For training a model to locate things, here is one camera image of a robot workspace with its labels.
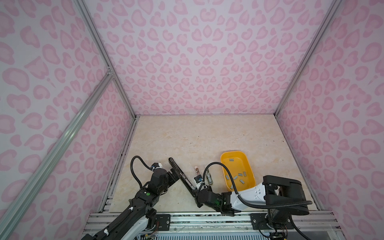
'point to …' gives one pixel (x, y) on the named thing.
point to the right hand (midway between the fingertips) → (193, 191)
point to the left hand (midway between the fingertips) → (177, 171)
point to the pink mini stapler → (197, 169)
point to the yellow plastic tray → (242, 172)
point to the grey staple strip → (231, 160)
